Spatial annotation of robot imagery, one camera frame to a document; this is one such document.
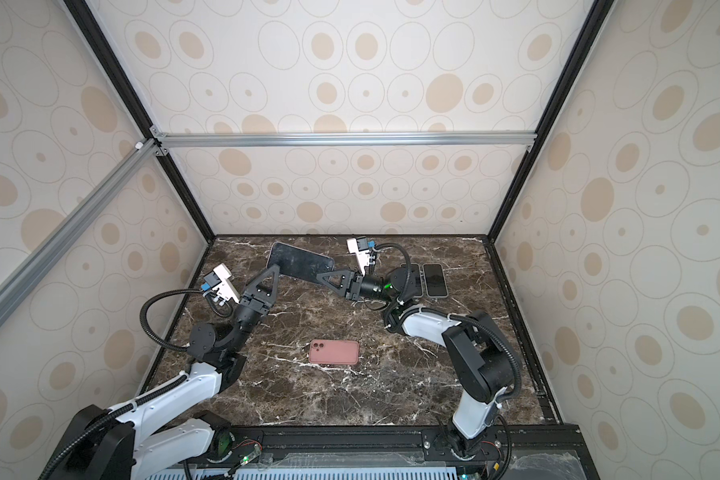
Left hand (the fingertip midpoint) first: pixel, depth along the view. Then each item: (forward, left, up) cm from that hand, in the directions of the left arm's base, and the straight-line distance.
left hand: (283, 270), depth 63 cm
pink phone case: (-3, -8, -38) cm, 39 cm away
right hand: (+1, -7, -7) cm, 10 cm away
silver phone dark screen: (-2, -28, -3) cm, 28 cm away
